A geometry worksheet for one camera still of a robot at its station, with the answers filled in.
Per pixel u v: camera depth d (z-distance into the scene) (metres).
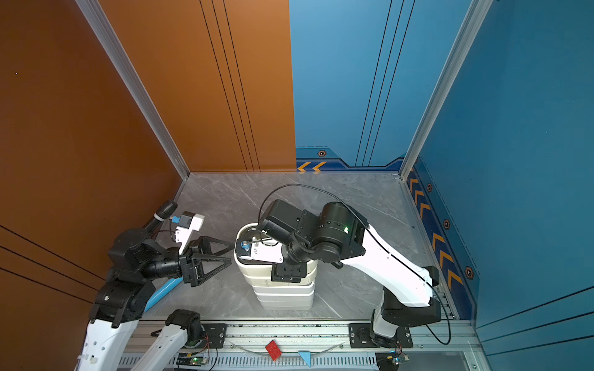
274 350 0.70
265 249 0.43
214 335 0.74
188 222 0.50
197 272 0.47
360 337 0.72
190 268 0.47
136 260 0.45
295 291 0.66
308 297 0.66
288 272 0.45
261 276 0.57
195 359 0.70
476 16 0.70
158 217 0.74
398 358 0.70
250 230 0.57
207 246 0.57
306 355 0.68
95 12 0.70
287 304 0.74
